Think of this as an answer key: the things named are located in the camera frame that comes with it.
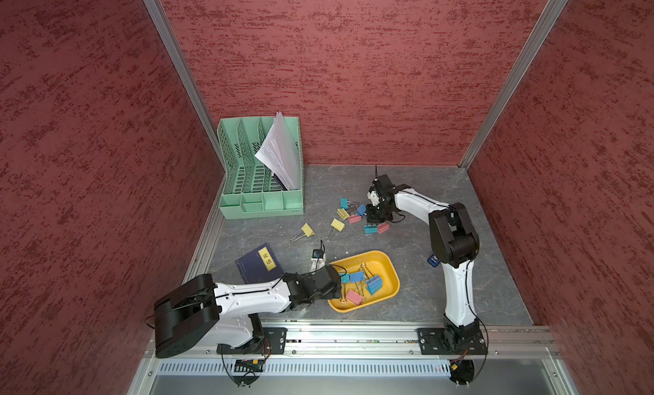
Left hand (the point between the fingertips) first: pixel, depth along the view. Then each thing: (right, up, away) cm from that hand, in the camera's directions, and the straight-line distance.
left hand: (326, 288), depth 84 cm
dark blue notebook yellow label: (-24, +6, +5) cm, 26 cm away
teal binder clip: (+7, +28, +22) cm, 36 cm away
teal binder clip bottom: (+15, -1, -1) cm, 15 cm away
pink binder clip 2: (+22, +18, +14) cm, 32 cm away
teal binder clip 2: (+17, +18, +14) cm, 28 cm away
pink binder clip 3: (+9, -2, -3) cm, 10 cm away
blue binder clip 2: (+16, +3, -1) cm, 16 cm away
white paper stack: (-18, +47, +11) cm, 52 cm away
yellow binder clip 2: (+4, +19, +16) cm, 25 cm away
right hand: (+18, +20, +17) cm, 32 cm away
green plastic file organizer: (-24, +42, +6) cm, 49 cm away
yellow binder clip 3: (+6, +23, +17) cm, 30 cm away
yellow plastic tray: (+16, +7, +4) cm, 18 cm away
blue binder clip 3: (+10, +3, +1) cm, 11 cm away
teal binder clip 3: (+6, +3, +1) cm, 7 cm away
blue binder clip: (+14, +25, +18) cm, 34 cm away
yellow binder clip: (-8, +17, +13) cm, 23 cm away
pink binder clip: (+11, +21, +17) cm, 29 cm away
